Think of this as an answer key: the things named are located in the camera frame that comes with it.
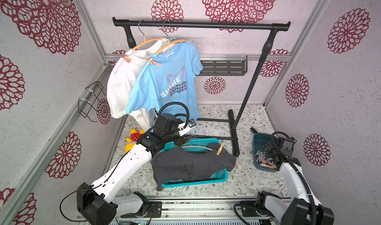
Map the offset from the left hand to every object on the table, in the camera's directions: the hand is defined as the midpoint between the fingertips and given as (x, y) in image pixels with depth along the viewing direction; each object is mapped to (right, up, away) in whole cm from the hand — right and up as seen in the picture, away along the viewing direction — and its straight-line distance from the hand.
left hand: (185, 129), depth 76 cm
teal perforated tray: (+7, -10, +8) cm, 15 cm away
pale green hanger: (+6, -11, +10) cm, 16 cm away
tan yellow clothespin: (+19, -11, +4) cm, 22 cm away
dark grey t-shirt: (-4, -18, 0) cm, 18 cm away
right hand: (+49, -10, +9) cm, 51 cm away
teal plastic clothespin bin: (+47, -20, +14) cm, 53 cm away
